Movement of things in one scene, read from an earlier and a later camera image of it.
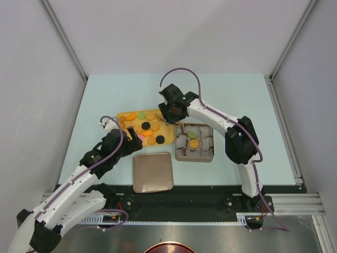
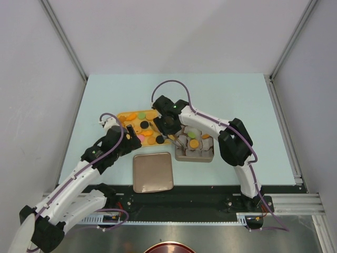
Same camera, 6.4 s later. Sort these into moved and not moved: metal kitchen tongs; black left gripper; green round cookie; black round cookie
Moved: metal kitchen tongs
Not moved: green round cookie; black round cookie; black left gripper
